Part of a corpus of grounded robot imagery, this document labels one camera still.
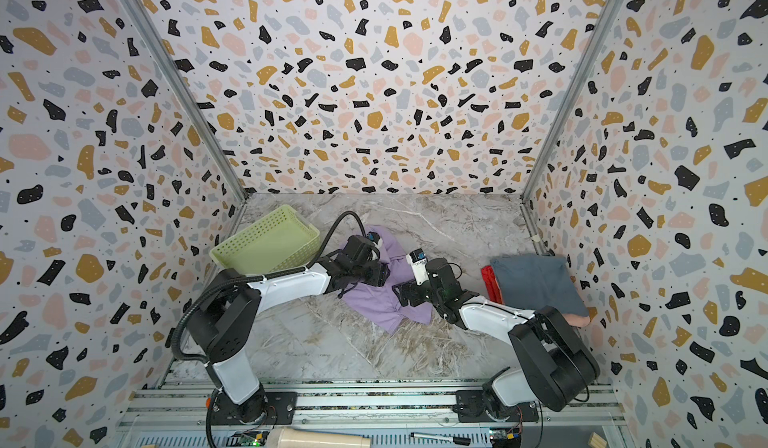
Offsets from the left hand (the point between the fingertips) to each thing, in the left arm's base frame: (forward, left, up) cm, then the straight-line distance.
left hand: (383, 264), depth 91 cm
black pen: (-43, -17, -8) cm, 47 cm away
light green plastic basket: (+15, +38, -8) cm, 42 cm away
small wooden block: (-44, -50, -8) cm, 67 cm away
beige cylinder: (-42, +21, -4) cm, 47 cm away
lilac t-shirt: (-10, 0, -8) cm, 13 cm away
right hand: (-5, -5, 0) cm, 7 cm away
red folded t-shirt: (-4, -34, -7) cm, 35 cm away
